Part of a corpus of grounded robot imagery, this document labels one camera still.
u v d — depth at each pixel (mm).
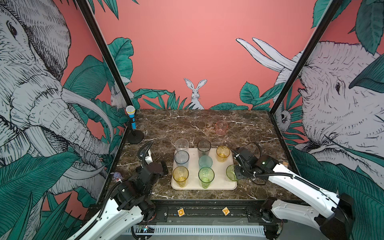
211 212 758
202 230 701
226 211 746
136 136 1033
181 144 1031
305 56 863
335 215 384
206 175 764
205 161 885
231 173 747
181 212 744
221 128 1102
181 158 822
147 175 504
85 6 689
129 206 471
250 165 571
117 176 818
